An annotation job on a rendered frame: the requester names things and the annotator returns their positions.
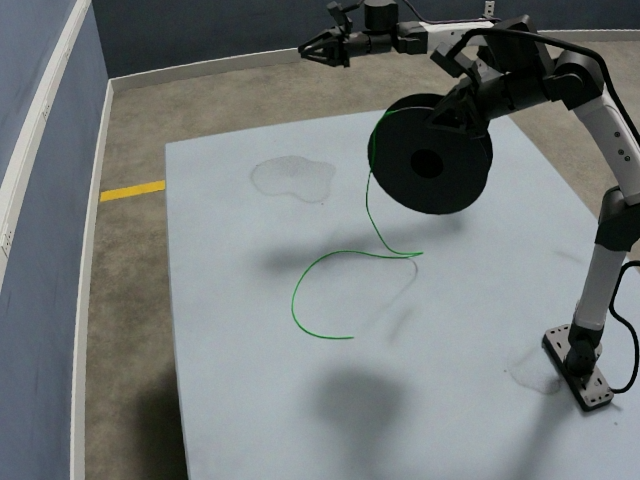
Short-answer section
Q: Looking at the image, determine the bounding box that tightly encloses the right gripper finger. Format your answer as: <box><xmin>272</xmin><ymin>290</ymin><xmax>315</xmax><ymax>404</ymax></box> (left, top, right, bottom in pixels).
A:
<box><xmin>300</xmin><ymin>37</ymin><xmax>336</xmax><ymax>67</ymax></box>
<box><xmin>298</xmin><ymin>29</ymin><xmax>329</xmax><ymax>58</ymax></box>

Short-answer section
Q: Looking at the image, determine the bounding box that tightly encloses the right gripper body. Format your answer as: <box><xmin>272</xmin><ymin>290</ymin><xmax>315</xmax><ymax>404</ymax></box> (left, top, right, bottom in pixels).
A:
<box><xmin>328</xmin><ymin>5</ymin><xmax>370</xmax><ymax>68</ymax></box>

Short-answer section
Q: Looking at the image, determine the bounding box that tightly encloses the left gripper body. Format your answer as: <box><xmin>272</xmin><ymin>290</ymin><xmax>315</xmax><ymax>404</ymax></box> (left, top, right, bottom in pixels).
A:
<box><xmin>445</xmin><ymin>45</ymin><xmax>519</xmax><ymax>140</ymax></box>

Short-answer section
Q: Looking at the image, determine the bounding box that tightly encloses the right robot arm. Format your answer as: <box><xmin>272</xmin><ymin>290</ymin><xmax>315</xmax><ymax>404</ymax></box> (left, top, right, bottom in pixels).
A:
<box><xmin>326</xmin><ymin>0</ymin><xmax>508</xmax><ymax>82</ymax></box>

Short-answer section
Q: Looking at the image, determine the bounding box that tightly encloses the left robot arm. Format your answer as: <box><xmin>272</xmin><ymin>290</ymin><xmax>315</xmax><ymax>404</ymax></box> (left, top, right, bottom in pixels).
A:
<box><xmin>483</xmin><ymin>35</ymin><xmax>640</xmax><ymax>409</ymax></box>

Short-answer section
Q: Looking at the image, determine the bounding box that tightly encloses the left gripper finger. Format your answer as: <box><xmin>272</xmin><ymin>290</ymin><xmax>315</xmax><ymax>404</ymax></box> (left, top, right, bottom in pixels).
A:
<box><xmin>423</xmin><ymin>92</ymin><xmax>468</xmax><ymax>135</ymax></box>
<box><xmin>434</xmin><ymin>84</ymin><xmax>458</xmax><ymax>109</ymax></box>

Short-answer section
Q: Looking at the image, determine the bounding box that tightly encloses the black cable reel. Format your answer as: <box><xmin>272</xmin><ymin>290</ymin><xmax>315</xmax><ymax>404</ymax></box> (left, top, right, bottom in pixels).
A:
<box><xmin>371</xmin><ymin>92</ymin><xmax>494</xmax><ymax>215</ymax></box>

